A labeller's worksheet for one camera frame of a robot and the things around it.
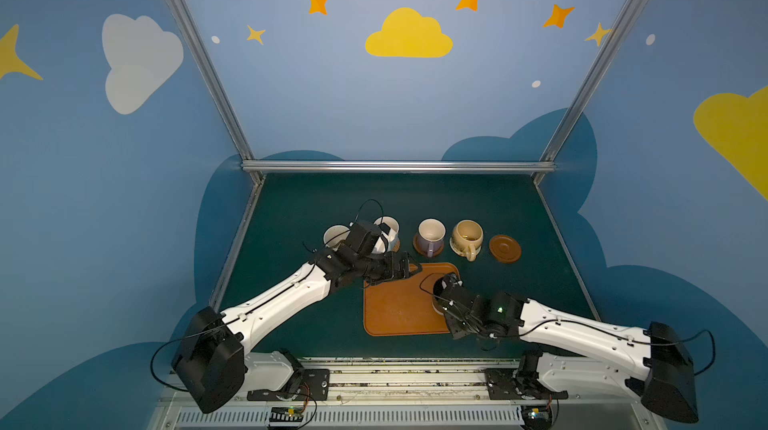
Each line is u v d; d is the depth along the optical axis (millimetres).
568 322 490
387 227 753
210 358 400
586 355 479
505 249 1006
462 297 593
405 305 900
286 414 729
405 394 734
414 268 730
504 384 768
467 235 1013
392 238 748
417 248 1004
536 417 733
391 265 675
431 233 1006
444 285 747
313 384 758
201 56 843
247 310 444
